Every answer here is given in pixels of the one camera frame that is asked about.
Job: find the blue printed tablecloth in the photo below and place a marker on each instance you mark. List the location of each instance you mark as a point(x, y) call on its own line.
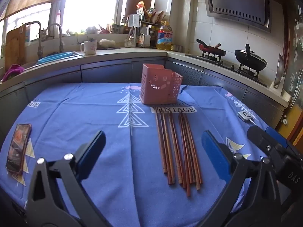
point(94, 113)

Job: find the yellow panel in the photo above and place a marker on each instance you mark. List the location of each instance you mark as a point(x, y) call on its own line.
point(292, 120)

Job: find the steel cleaver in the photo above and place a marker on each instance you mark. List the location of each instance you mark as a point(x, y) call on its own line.
point(133, 20)

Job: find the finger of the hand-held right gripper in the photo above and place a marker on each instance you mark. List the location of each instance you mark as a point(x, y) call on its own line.
point(260, 138)
point(274, 132)

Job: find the black metal rack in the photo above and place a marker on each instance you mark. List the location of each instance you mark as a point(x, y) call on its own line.
point(153, 23)

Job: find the white dough lump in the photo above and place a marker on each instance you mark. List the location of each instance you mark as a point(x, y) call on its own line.
point(107, 42)

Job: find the pink plastic utensil holder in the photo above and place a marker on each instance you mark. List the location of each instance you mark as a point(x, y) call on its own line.
point(156, 85)

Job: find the small steel bowl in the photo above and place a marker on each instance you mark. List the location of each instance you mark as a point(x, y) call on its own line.
point(177, 48)

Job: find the magenta cloth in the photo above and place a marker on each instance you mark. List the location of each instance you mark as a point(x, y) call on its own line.
point(13, 71)

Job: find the bagged food packets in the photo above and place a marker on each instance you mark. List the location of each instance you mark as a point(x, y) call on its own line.
point(157, 15)

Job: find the white plastic jug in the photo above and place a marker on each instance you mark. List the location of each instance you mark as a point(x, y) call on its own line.
point(145, 37)

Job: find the orange snack packet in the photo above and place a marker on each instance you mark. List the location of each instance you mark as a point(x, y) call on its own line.
point(140, 7)

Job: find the row of spice jars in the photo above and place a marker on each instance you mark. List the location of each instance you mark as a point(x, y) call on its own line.
point(117, 28)

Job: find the wooden cutting board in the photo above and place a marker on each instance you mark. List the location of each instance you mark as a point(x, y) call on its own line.
point(14, 47)

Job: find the small glass jar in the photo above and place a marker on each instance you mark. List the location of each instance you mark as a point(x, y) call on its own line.
point(128, 43)

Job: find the square steel faucet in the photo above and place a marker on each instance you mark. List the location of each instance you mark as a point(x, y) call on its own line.
point(39, 42)

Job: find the steel range hood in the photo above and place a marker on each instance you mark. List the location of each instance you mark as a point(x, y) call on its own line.
point(236, 2)

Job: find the blue plastic basin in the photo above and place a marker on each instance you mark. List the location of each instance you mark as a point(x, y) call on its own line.
point(54, 58)

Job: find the red vegetable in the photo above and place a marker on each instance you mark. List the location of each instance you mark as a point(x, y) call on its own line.
point(104, 28)

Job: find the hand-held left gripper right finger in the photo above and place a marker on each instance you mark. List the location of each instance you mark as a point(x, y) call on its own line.
point(215, 156)

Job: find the black gas stove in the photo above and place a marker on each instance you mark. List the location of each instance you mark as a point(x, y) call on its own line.
point(227, 65)

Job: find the red frying pan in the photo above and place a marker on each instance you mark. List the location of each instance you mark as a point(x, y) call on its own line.
point(213, 50)

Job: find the steel pot lid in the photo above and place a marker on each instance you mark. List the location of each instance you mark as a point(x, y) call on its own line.
point(279, 71)

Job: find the bunch of chopsticks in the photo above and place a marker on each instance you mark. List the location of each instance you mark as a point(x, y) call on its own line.
point(189, 156)

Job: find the black wok with lid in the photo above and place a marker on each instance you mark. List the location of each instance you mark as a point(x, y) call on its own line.
point(251, 61)

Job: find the white mug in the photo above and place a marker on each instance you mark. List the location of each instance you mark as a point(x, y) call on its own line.
point(90, 47)

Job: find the small white square device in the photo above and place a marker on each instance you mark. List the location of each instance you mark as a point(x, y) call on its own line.
point(243, 115)

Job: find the steel kitchen sink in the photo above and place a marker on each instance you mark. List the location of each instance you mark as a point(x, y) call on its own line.
point(75, 54)

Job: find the yellow cooking oil bottle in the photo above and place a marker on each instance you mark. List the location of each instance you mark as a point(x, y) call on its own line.
point(164, 37)

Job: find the black round mat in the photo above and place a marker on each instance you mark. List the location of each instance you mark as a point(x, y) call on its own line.
point(111, 48)

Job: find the blue and white bottle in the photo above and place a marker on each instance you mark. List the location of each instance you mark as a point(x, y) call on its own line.
point(28, 35)

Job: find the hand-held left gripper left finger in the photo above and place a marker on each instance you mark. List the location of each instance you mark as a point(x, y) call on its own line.
point(92, 153)

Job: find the smartphone in red case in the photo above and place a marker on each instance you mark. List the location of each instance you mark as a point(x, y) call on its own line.
point(17, 146)

